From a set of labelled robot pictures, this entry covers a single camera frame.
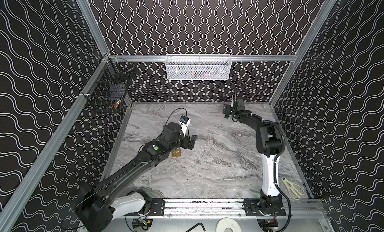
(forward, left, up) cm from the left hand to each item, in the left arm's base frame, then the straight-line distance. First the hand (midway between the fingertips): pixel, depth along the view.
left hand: (193, 133), depth 75 cm
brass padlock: (0, +11, -22) cm, 24 cm away
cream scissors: (-18, -54, -25) cm, 63 cm away
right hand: (+35, -26, -16) cm, 46 cm away
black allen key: (-36, -2, -25) cm, 43 cm away
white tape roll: (-34, -17, -23) cm, 44 cm away
